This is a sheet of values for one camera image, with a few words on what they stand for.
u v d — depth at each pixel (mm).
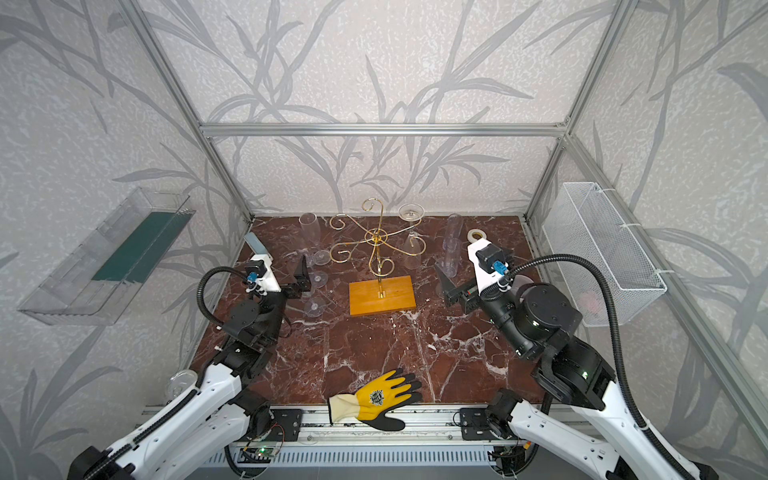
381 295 963
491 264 406
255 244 1077
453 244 987
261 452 706
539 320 358
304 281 676
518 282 437
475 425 723
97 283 635
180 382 755
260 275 595
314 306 938
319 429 740
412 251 679
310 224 916
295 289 662
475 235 1148
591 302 390
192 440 530
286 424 737
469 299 461
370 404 742
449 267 907
